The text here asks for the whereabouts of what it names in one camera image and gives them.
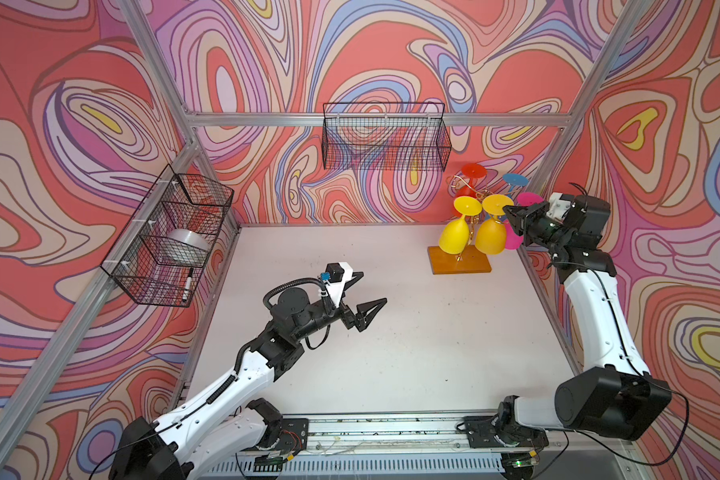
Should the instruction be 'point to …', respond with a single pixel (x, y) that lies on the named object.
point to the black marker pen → (189, 281)
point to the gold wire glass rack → (481, 193)
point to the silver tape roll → (184, 247)
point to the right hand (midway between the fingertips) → (502, 211)
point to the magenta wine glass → (512, 240)
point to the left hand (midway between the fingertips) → (374, 288)
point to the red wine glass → (471, 170)
